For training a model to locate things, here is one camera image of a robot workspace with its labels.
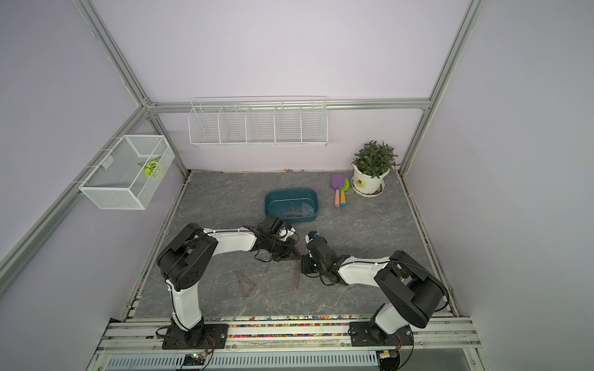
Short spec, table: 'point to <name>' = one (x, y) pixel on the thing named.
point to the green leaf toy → (150, 165)
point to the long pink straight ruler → (296, 264)
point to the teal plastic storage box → (293, 205)
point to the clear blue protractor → (307, 211)
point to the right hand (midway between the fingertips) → (301, 260)
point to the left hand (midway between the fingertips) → (300, 258)
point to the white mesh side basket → (128, 175)
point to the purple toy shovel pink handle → (338, 182)
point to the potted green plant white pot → (372, 164)
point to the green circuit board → (193, 359)
